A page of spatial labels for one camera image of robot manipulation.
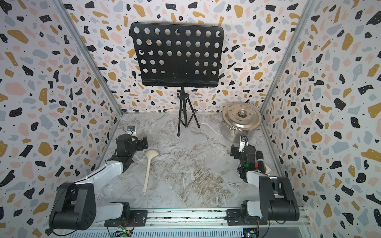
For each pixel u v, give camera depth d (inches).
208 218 29.9
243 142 31.3
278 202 17.4
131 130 29.7
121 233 28.3
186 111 39.7
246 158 27.3
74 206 16.2
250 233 28.2
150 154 36.2
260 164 35.1
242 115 38.4
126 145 26.1
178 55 26.7
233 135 42.9
